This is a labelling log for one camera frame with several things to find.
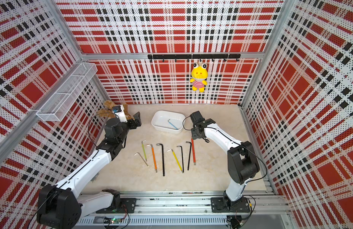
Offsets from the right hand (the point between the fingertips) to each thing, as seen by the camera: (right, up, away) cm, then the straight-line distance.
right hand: (201, 132), depth 90 cm
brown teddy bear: (-70, +14, +18) cm, 73 cm away
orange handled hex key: (-31, -17, +2) cm, 35 cm away
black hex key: (-7, -15, +3) cm, 17 cm away
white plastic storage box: (-23, +6, +21) cm, 32 cm away
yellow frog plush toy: (-1, +38, +2) cm, 38 cm away
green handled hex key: (-39, -12, +6) cm, 41 cm away
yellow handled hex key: (-16, -18, +1) cm, 24 cm away
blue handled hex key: (-17, +2, +16) cm, 23 cm away
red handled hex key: (-4, -13, +3) cm, 14 cm away
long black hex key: (-24, -19, -1) cm, 31 cm away
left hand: (-39, +12, -10) cm, 42 cm away
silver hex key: (-39, -17, +2) cm, 43 cm away
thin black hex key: (-12, -16, +1) cm, 20 cm away
